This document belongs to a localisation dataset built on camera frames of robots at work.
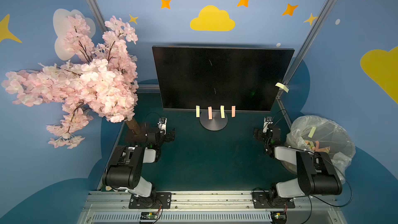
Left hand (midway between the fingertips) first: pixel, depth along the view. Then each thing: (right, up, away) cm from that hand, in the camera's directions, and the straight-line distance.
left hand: (166, 125), depth 95 cm
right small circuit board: (+59, -42, -21) cm, 76 cm away
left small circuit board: (-3, -40, -23) cm, 46 cm away
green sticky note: (+20, +9, -8) cm, 23 cm away
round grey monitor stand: (+32, 0, +13) cm, 35 cm away
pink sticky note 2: (+40, +9, -8) cm, 42 cm away
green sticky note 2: (+33, +9, -10) cm, 36 cm away
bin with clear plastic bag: (+81, -2, -16) cm, 83 cm away
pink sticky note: (+27, +8, -9) cm, 29 cm away
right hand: (+62, -1, 0) cm, 62 cm away
